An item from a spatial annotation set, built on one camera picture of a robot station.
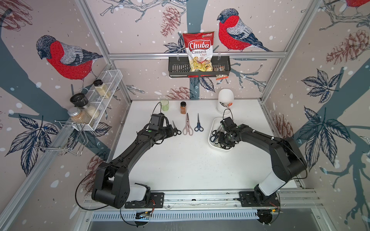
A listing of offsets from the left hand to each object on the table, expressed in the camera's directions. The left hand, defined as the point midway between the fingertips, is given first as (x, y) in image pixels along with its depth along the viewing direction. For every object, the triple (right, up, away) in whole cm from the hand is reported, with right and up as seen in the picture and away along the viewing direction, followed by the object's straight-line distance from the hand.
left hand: (176, 127), depth 86 cm
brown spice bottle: (+3, +13, +21) cm, 25 cm away
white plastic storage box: (+28, -2, +15) cm, 32 cm away
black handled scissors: (-1, -5, +15) cm, 16 cm away
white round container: (+37, +20, +24) cm, 48 cm away
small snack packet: (+28, +32, +4) cm, 43 cm away
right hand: (+28, -9, +7) cm, 30 cm away
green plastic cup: (-11, +15, +25) cm, 32 cm away
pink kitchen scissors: (+7, -3, +17) cm, 19 cm away
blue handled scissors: (+15, -2, +18) cm, 23 cm away
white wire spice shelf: (-43, +31, +5) cm, 53 cm away
